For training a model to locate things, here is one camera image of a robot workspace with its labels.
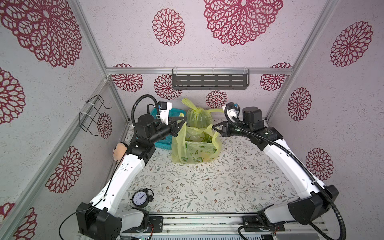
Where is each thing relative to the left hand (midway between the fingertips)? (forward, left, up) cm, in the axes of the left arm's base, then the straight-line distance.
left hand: (186, 119), depth 67 cm
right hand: (0, -13, -4) cm, 13 cm away
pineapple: (+4, -11, -20) cm, 23 cm away
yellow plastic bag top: (+20, -7, -19) cm, 29 cm away
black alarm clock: (-24, +25, -35) cm, 49 cm away
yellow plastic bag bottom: (-3, -5, -17) cm, 18 cm away
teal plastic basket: (+6, +13, -28) cm, 31 cm away
